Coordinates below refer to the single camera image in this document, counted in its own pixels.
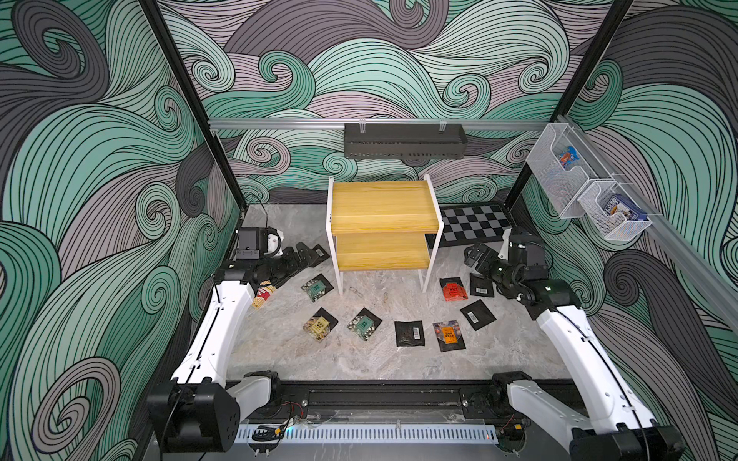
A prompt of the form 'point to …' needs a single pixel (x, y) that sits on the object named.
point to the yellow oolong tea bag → (320, 325)
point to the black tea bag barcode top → (409, 333)
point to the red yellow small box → (262, 295)
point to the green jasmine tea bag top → (364, 324)
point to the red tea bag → (453, 289)
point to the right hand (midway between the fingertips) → (481, 256)
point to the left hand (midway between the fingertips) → (305, 257)
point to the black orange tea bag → (449, 336)
